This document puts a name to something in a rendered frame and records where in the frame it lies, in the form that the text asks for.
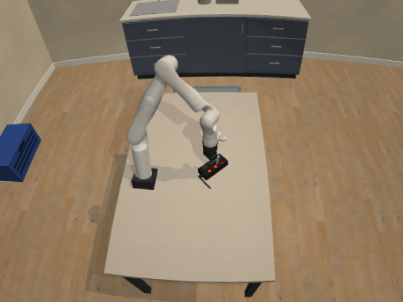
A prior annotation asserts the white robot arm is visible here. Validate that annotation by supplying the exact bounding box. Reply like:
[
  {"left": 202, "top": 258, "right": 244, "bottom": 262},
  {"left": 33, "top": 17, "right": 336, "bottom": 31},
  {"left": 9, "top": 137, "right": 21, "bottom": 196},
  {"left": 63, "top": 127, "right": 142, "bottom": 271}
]
[{"left": 126, "top": 56, "right": 220, "bottom": 179}]

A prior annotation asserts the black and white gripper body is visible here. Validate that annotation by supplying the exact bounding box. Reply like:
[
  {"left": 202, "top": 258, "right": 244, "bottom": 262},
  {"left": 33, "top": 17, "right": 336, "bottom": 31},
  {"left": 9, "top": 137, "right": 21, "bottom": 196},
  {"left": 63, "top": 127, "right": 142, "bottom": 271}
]
[{"left": 202, "top": 131, "right": 226, "bottom": 162}]

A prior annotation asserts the black power strip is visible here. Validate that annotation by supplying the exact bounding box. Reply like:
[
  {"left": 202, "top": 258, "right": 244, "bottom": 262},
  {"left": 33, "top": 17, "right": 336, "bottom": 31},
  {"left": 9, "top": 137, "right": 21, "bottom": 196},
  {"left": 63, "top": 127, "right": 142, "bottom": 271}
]
[{"left": 198, "top": 154, "right": 228, "bottom": 189}]

